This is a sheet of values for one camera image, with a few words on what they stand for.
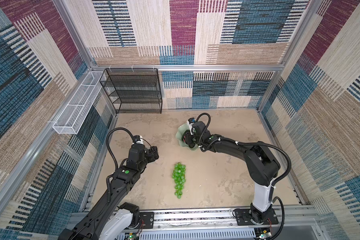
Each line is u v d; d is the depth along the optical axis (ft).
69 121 2.30
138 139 2.30
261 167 1.65
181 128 3.39
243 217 2.40
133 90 3.61
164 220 2.46
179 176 2.73
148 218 2.46
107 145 1.99
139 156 1.94
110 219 1.85
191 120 2.77
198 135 2.44
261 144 1.73
